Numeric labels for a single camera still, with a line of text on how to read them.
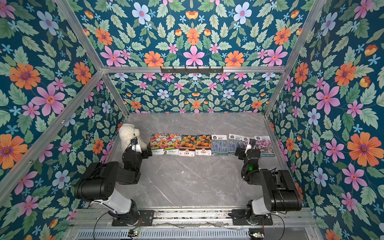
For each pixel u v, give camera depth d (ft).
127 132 2.77
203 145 3.32
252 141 2.57
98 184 1.51
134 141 2.60
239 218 2.41
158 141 3.41
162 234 2.51
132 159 2.33
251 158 2.26
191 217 2.46
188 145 3.33
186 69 2.96
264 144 3.31
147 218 2.41
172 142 3.36
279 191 1.51
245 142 3.33
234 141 3.36
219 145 3.33
